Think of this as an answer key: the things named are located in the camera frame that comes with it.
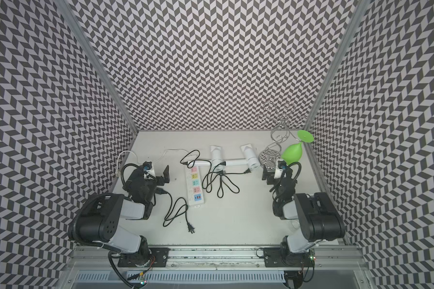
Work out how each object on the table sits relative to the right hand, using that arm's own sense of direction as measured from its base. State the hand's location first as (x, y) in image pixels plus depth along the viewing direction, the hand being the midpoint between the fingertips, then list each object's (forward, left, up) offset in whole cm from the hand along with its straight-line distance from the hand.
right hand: (274, 166), depth 90 cm
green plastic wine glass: (-1, -6, +12) cm, 14 cm away
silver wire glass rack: (+11, -3, +22) cm, 25 cm away
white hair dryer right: (+6, +11, -3) cm, 13 cm away
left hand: (+1, +58, 0) cm, 58 cm away
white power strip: (-8, +40, -6) cm, 42 cm away
